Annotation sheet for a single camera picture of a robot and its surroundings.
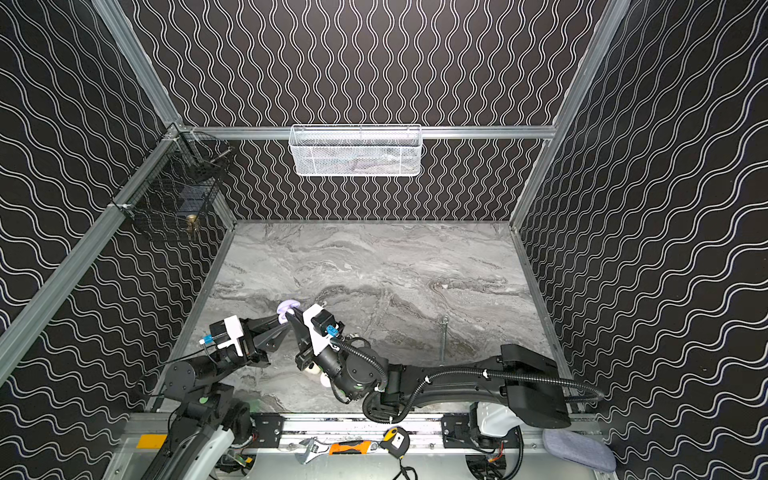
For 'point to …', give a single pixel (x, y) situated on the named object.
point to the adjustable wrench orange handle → (350, 447)
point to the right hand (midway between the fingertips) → (294, 313)
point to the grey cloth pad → (580, 450)
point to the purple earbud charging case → (287, 305)
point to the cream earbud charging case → (313, 369)
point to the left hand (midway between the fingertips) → (290, 322)
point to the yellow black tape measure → (396, 440)
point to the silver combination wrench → (445, 322)
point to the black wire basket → (179, 194)
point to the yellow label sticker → (151, 441)
